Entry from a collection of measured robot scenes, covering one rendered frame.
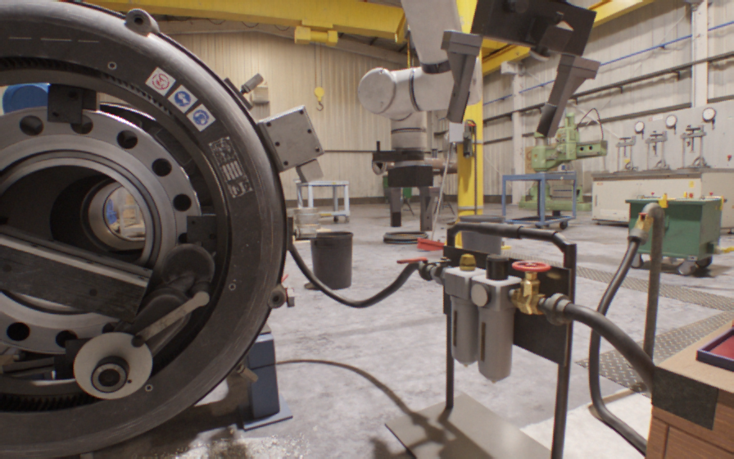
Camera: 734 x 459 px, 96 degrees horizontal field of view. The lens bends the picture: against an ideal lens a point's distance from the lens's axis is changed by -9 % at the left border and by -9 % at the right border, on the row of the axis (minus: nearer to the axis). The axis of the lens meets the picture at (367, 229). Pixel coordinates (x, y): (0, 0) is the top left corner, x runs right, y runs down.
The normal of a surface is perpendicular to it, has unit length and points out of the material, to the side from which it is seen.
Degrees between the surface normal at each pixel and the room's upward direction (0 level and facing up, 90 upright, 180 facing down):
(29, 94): 90
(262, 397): 90
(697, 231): 90
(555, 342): 90
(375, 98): 98
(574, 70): 113
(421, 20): 135
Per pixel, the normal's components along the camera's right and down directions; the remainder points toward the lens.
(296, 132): 0.45, 0.08
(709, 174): 0.18, 0.10
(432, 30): -0.22, 0.79
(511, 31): 0.11, 0.49
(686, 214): -0.86, 0.07
